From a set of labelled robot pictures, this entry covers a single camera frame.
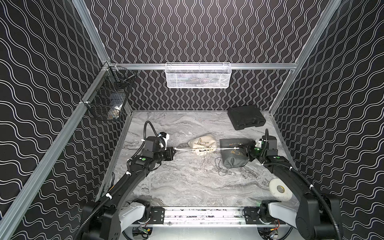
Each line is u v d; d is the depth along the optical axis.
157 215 0.73
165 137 0.76
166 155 0.73
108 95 0.93
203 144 0.90
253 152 0.76
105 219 0.39
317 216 0.41
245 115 1.11
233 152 0.90
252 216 0.74
